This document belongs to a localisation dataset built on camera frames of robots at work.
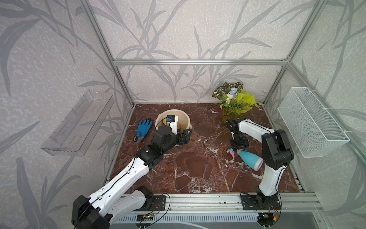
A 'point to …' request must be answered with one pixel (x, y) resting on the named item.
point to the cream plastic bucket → (184, 120)
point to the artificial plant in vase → (234, 102)
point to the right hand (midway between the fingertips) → (239, 149)
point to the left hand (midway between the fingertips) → (188, 130)
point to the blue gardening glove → (143, 130)
